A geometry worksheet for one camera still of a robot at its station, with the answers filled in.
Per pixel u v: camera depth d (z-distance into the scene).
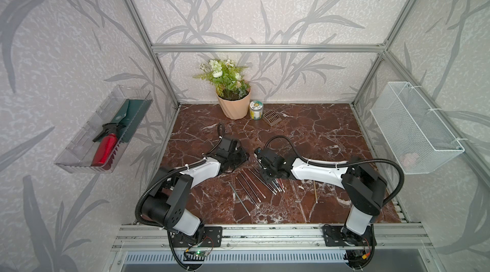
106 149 0.59
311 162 0.57
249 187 0.87
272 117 1.12
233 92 1.04
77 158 0.58
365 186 0.46
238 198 0.84
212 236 0.73
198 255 0.72
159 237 0.75
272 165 0.68
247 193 0.85
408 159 0.72
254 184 0.87
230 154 0.77
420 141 0.61
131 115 0.74
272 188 0.86
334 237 0.73
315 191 0.85
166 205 0.44
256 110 1.08
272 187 0.86
